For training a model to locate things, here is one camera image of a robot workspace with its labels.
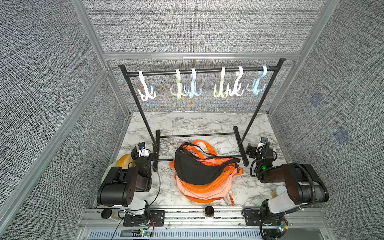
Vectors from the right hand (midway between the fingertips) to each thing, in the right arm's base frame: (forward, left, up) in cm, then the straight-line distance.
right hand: (258, 140), depth 92 cm
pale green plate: (-14, +85, -2) cm, 86 cm away
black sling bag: (-19, +41, 0) cm, 45 cm away
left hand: (-3, +67, +3) cm, 68 cm away
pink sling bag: (-30, +26, 0) cm, 39 cm away
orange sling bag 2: (-33, +35, -2) cm, 48 cm away
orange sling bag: (-2, +31, -9) cm, 32 cm away
